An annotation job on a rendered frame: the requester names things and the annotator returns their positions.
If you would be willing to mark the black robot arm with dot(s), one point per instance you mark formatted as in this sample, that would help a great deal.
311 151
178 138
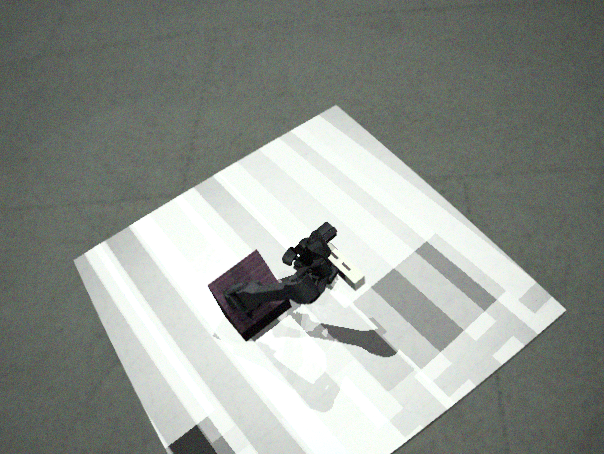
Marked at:
300 288

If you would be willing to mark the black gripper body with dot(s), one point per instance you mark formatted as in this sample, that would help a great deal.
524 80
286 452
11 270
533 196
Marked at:
290 255

